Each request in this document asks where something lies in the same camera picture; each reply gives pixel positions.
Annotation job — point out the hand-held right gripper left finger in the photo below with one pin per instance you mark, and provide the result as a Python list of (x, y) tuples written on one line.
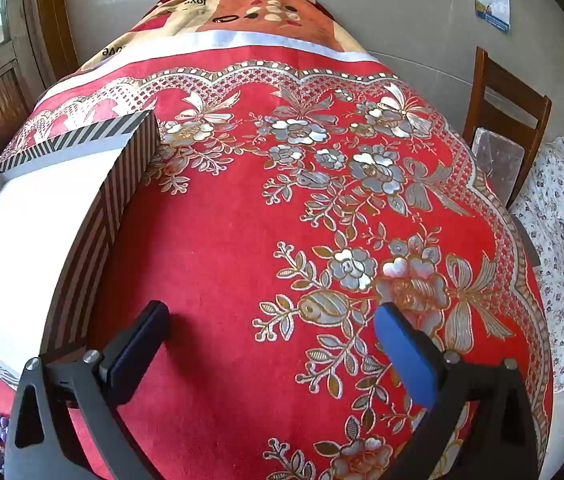
[(136, 342)]

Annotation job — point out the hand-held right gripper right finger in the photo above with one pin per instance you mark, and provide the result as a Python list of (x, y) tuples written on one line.
[(404, 355)]

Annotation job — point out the striped cardboard box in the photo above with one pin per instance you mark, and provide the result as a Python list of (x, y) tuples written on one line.
[(36, 220)]

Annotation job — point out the red floral tablecloth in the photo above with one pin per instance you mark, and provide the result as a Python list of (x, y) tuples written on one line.
[(242, 240)]

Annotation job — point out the pink plastic-wrapped cushion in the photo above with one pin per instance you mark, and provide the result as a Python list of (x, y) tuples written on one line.
[(499, 160)]

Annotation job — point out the white floral cloth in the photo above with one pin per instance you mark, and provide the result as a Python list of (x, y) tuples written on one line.
[(562, 200)]

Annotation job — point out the wooden chair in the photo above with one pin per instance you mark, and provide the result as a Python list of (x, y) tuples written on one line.
[(482, 90)]

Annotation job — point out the orange printed blanket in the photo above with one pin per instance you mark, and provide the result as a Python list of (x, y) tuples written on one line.
[(272, 27)]

